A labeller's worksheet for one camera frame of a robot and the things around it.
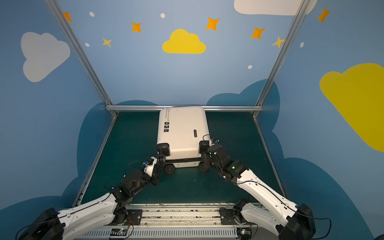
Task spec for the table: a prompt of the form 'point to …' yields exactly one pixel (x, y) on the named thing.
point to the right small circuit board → (244, 232)
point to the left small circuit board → (119, 232)
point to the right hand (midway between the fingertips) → (206, 156)
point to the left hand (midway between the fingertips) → (163, 166)
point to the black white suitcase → (185, 129)
